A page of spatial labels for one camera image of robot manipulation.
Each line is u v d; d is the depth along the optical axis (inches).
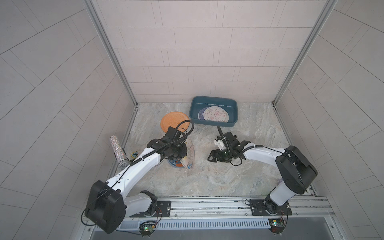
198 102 44.8
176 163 33.8
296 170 17.7
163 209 27.8
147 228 25.2
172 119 41.6
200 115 42.7
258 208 27.9
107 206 14.8
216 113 42.7
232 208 28.6
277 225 26.8
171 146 21.9
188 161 30.9
